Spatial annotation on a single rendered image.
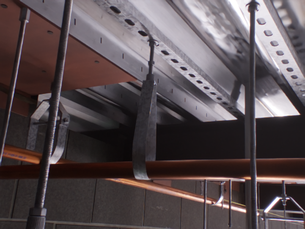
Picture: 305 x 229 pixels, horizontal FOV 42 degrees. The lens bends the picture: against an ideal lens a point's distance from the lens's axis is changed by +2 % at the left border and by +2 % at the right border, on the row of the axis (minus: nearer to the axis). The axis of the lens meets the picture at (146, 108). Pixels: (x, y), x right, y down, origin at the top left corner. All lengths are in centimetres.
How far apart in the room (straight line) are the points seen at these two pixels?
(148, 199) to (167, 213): 22
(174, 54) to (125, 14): 20
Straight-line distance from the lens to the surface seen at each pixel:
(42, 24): 91
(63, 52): 47
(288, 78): 108
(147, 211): 204
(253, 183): 65
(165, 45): 90
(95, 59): 104
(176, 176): 75
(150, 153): 86
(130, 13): 78
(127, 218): 188
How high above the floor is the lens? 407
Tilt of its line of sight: 17 degrees up
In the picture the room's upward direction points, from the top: 4 degrees clockwise
